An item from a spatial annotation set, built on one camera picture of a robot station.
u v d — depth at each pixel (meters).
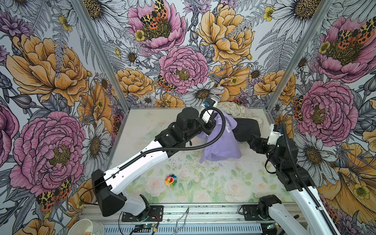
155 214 0.73
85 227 0.70
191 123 0.49
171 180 0.84
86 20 0.75
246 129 0.97
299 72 0.92
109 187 0.39
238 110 1.01
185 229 0.70
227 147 0.77
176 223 0.72
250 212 0.74
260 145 0.63
